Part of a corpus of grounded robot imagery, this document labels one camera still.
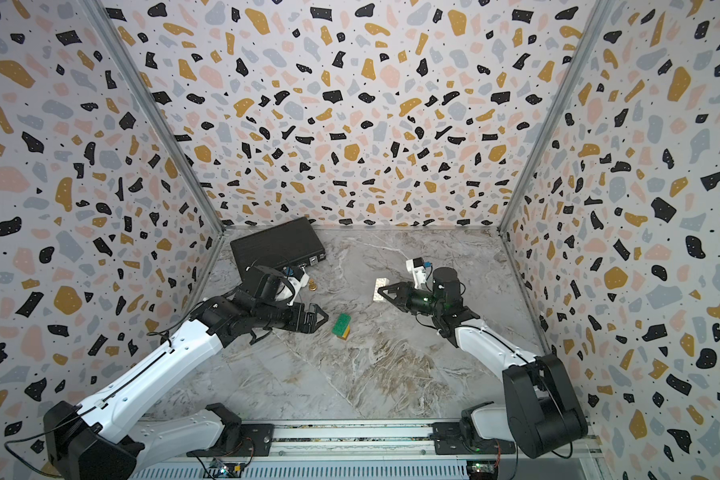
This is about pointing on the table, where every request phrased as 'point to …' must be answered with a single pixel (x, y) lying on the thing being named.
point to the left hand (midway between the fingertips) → (317, 314)
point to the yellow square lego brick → (346, 333)
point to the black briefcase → (289, 245)
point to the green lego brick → (340, 324)
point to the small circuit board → (219, 469)
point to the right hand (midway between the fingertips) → (381, 294)
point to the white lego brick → (380, 282)
